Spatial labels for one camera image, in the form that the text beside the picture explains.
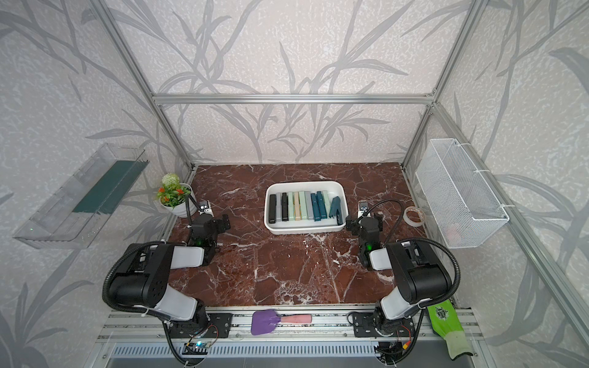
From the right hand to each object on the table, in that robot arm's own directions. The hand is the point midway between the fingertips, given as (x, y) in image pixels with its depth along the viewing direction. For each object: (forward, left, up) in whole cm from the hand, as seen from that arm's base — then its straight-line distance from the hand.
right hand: (363, 211), depth 94 cm
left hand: (-1, +63, 0) cm, 63 cm away
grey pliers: (+8, +23, -3) cm, 25 cm away
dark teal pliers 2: (+3, +11, -3) cm, 12 cm away
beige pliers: (+2, +28, -4) cm, 28 cm away
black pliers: (+4, +39, -3) cm, 39 cm away
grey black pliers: (+5, +34, -3) cm, 34 cm away
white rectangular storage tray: (+14, +11, -3) cm, 18 cm away
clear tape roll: (+3, -25, -9) cm, 26 cm away
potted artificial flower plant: (+2, +76, +10) cm, 77 cm away
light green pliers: (+8, +15, -4) cm, 17 cm away
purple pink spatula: (-38, +37, -4) cm, 53 cm away
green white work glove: (-39, -22, -6) cm, 45 cm away
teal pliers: (+2, +20, -4) cm, 20 cm away
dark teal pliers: (+7, +17, -5) cm, 19 cm away
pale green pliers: (+6, +25, -5) cm, 27 cm away
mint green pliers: (+6, +31, -4) cm, 32 cm away
